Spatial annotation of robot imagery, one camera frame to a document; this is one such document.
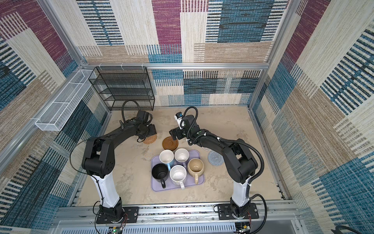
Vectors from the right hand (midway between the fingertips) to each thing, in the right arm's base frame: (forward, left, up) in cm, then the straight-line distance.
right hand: (176, 130), depth 92 cm
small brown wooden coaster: (-2, +6, -12) cm, 13 cm away
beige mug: (-20, -11, -11) cm, 25 cm away
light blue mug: (-13, +6, -10) cm, 17 cm away
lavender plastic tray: (-11, -10, -12) cm, 19 cm away
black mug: (-23, +10, -10) cm, 27 cm away
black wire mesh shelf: (+36, +39, +6) cm, 53 cm away
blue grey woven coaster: (-14, -24, -11) cm, 30 cm away
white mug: (-24, -1, -11) cm, 26 cm away
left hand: (+5, +16, -5) cm, 18 cm away
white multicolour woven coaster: (-23, -15, +17) cm, 33 cm away
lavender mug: (-13, -3, -8) cm, 15 cm away
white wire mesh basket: (-5, +57, +22) cm, 61 cm away
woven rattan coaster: (+1, +19, -11) cm, 22 cm away
